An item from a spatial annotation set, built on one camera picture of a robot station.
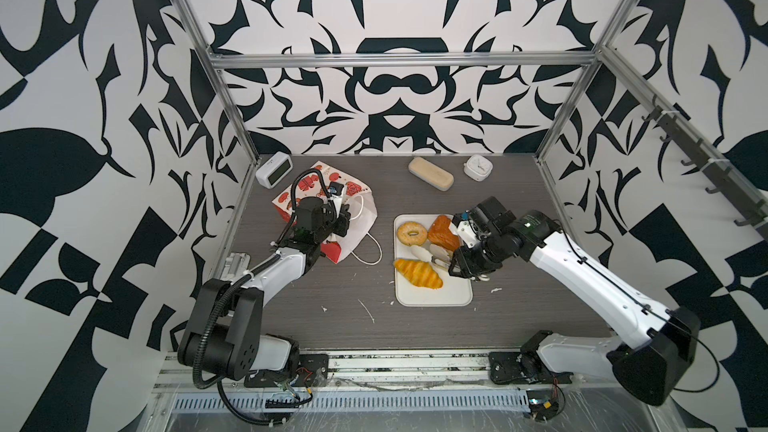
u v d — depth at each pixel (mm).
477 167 1142
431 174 1115
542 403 711
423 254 800
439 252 849
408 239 939
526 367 669
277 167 1082
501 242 555
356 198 870
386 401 711
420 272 850
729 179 549
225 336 425
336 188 759
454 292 873
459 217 713
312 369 742
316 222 710
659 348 379
